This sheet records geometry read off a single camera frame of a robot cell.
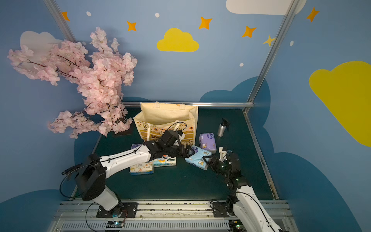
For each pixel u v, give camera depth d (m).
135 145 0.93
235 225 0.71
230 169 0.64
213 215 0.74
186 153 0.71
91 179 0.43
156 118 0.93
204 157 0.80
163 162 0.86
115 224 0.71
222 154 0.77
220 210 0.75
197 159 0.80
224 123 0.96
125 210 0.74
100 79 0.59
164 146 0.64
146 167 0.82
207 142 0.96
